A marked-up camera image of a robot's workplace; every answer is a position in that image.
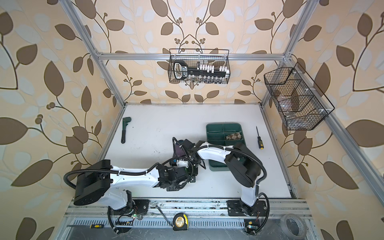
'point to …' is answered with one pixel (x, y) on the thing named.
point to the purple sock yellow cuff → (179, 149)
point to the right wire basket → (302, 105)
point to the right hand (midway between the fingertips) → (188, 175)
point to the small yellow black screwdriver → (97, 226)
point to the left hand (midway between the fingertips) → (179, 178)
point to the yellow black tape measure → (180, 222)
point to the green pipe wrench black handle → (125, 121)
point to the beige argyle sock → (236, 136)
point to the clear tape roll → (303, 228)
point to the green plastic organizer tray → (225, 134)
